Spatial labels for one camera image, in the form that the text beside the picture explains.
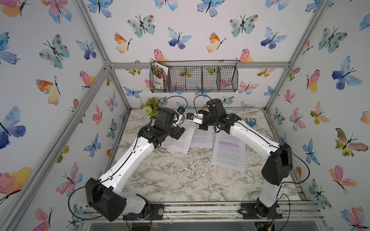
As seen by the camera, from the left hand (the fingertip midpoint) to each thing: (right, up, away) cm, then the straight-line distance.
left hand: (174, 121), depth 77 cm
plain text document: (+3, -15, +19) cm, 24 cm away
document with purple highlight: (+34, -20, +19) cm, 44 cm away
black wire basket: (+11, +31, +21) cm, 39 cm away
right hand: (+11, +3, +4) cm, 12 cm away
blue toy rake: (+54, -1, +33) cm, 63 cm away
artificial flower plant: (-19, +10, +25) cm, 33 cm away
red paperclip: (+9, -33, +9) cm, 35 cm away
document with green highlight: (+17, -12, +25) cm, 33 cm away
